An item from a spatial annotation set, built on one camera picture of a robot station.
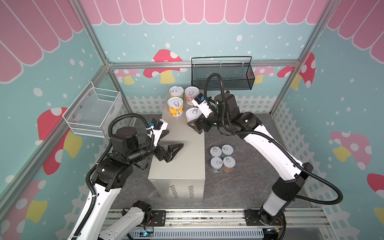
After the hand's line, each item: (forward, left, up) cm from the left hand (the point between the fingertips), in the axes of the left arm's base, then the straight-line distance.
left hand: (174, 141), depth 60 cm
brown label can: (+7, -28, -31) cm, 43 cm away
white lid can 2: (+16, -28, -32) cm, 45 cm away
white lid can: (+14, -21, -31) cm, 40 cm away
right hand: (+13, -8, +1) cm, 15 cm away
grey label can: (+5, -20, -31) cm, 38 cm away
